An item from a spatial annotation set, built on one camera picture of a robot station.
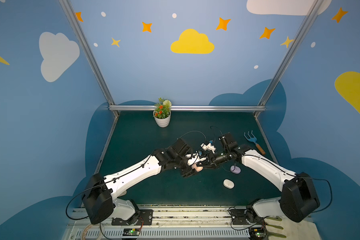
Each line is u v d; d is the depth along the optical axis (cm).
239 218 74
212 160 68
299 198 42
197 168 72
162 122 108
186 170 66
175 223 74
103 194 40
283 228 70
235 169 90
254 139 106
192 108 123
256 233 71
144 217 75
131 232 71
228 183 84
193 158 65
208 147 76
